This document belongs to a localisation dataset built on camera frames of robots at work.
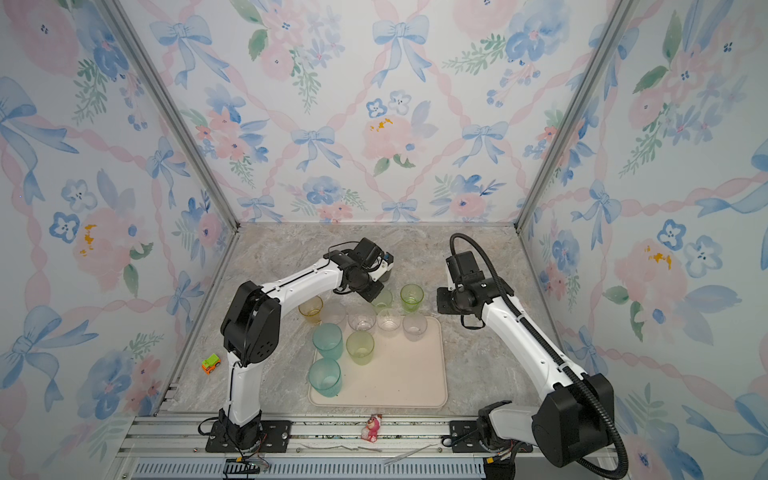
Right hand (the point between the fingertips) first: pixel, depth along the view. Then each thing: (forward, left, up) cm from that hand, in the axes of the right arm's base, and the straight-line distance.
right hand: (445, 299), depth 83 cm
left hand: (+8, +20, -6) cm, 22 cm away
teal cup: (-18, +33, -11) cm, 39 cm away
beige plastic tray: (-16, +12, -14) cm, 24 cm away
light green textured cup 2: (0, +18, -1) cm, 18 cm away
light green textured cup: (-9, +24, -12) cm, 28 cm away
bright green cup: (+8, +9, -11) cm, 17 cm away
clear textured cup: (-1, +32, -6) cm, 33 cm away
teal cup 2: (-9, +33, -7) cm, 34 cm away
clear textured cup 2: (-2, +8, -12) cm, 15 cm away
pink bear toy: (-31, +20, -12) cm, 38 cm away
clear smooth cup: (-1, +24, -10) cm, 26 cm away
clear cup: (-1, +16, -12) cm, 20 cm away
